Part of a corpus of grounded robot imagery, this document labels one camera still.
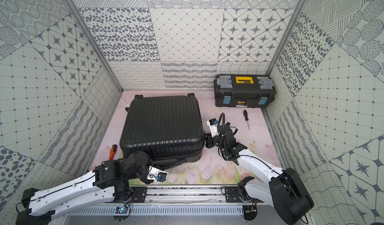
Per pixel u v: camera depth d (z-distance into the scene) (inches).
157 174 23.3
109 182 19.9
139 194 29.4
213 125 29.4
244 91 38.8
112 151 34.1
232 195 28.8
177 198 29.0
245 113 41.7
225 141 25.5
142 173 22.5
